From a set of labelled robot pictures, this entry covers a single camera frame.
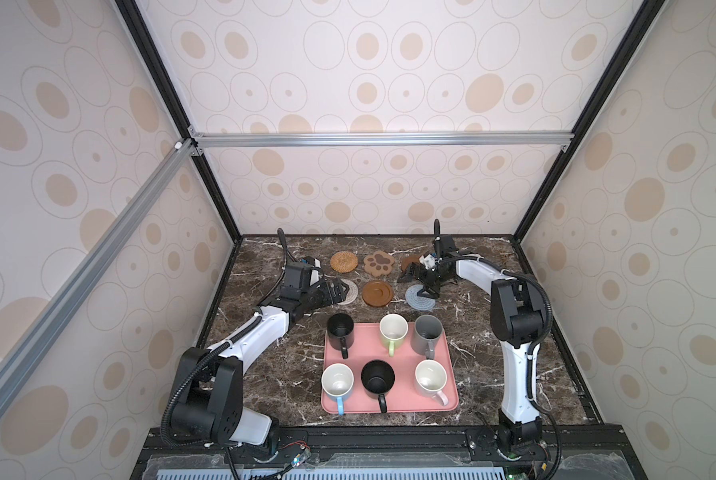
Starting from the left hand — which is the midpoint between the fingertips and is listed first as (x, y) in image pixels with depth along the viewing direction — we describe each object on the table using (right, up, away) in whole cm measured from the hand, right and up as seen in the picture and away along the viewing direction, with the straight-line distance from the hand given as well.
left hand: (344, 285), depth 86 cm
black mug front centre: (+10, -25, -3) cm, 27 cm away
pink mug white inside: (+24, -26, -4) cm, 35 cm away
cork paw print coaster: (+11, +6, +25) cm, 28 cm away
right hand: (+21, -1, +15) cm, 25 cm away
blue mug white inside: (-2, -26, -4) cm, 27 cm away
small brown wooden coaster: (+10, -4, +17) cm, 20 cm away
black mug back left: (-2, -14, +3) cm, 14 cm away
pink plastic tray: (+17, -30, -5) cm, 35 cm away
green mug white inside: (+14, -14, +3) cm, 20 cm away
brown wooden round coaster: (+23, +8, +28) cm, 37 cm away
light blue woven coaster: (+24, -7, +14) cm, 29 cm away
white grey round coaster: (+1, -4, +17) cm, 17 cm away
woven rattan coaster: (-2, +7, +27) cm, 28 cm away
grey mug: (+24, -13, -1) cm, 27 cm away
